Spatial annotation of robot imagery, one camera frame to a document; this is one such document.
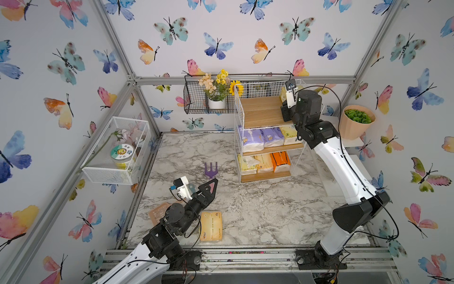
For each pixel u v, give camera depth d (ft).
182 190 2.05
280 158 3.21
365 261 2.44
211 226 2.57
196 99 2.98
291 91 1.88
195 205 1.99
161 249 1.69
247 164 3.18
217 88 2.79
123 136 2.47
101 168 2.02
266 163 3.24
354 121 2.56
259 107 2.43
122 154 2.12
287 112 2.10
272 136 2.61
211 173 3.33
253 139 2.52
